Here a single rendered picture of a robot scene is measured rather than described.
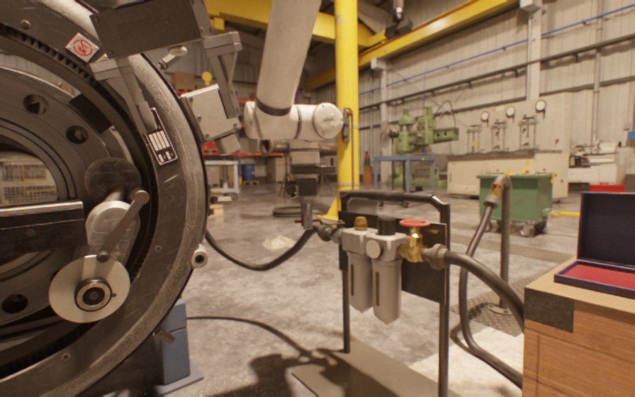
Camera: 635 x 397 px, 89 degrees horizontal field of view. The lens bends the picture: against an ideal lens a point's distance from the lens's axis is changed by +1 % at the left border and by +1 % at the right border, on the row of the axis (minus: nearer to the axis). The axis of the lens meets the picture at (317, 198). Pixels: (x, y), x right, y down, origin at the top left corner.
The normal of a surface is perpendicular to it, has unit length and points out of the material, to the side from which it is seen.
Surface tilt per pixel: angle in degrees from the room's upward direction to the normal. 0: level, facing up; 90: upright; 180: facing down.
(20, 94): 90
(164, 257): 90
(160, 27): 114
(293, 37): 138
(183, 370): 90
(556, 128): 90
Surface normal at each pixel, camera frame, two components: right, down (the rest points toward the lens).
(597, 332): -0.78, 0.07
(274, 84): -0.16, 0.72
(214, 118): 0.62, 0.05
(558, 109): -0.93, 0.06
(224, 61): -0.07, 0.48
